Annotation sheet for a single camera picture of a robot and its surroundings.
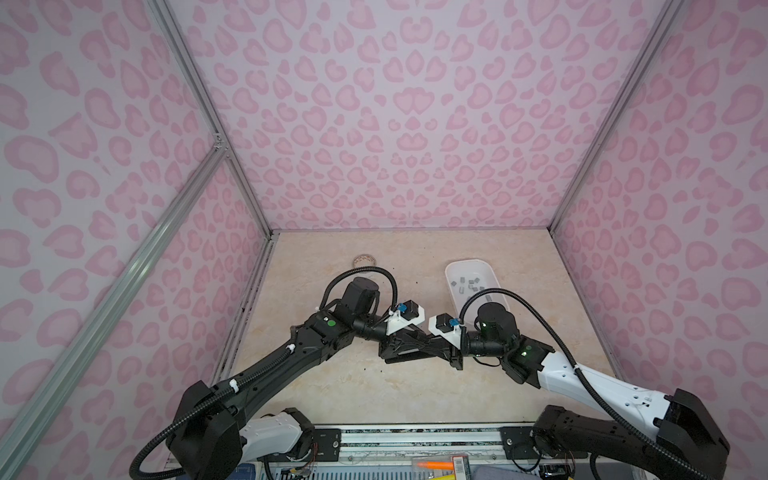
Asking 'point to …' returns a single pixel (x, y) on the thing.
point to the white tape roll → (364, 260)
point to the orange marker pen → (436, 465)
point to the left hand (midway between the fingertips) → (423, 333)
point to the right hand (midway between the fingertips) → (424, 341)
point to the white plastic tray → (465, 278)
